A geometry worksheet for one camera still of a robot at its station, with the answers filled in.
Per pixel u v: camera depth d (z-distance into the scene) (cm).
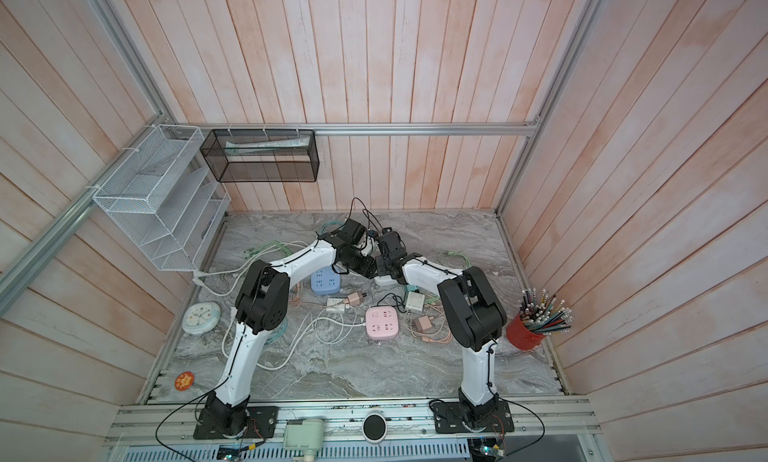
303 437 68
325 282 97
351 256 85
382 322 88
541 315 73
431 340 87
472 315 51
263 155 99
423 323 88
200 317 89
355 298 93
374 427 69
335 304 93
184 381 80
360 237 86
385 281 96
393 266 76
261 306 59
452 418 73
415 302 92
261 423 73
